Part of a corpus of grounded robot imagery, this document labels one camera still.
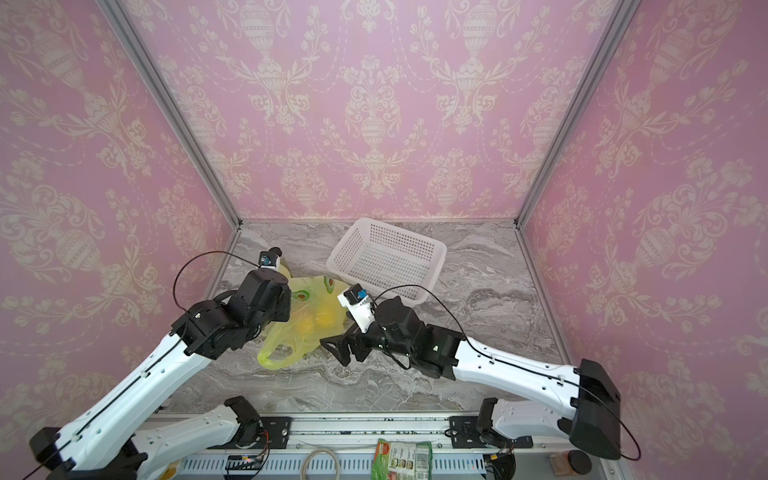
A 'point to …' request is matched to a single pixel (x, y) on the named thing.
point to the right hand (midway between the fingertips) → (336, 329)
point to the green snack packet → (402, 460)
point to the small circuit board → (242, 462)
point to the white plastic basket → (386, 262)
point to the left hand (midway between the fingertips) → (282, 295)
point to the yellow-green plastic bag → (317, 313)
